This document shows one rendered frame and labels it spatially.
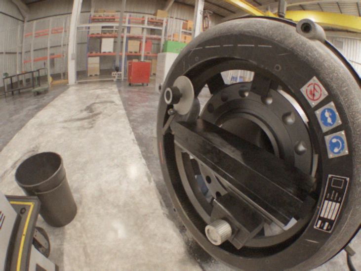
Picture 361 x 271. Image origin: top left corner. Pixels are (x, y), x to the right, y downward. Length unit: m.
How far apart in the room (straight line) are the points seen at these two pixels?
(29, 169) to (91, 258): 0.62
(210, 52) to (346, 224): 0.43
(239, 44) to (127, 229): 0.96
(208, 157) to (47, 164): 0.97
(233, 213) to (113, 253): 0.73
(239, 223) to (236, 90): 0.35
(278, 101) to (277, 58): 0.16
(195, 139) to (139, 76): 5.30
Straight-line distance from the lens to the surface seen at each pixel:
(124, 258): 0.90
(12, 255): 0.74
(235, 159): 0.31
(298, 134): 0.40
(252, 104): 0.44
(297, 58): 0.27
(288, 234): 0.42
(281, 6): 0.47
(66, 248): 1.01
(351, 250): 0.52
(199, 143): 0.38
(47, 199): 0.90
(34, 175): 1.13
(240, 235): 0.31
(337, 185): 0.27
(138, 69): 5.60
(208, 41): 0.39
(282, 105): 0.40
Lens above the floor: 0.84
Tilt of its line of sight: 25 degrees down
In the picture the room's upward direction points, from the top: 7 degrees clockwise
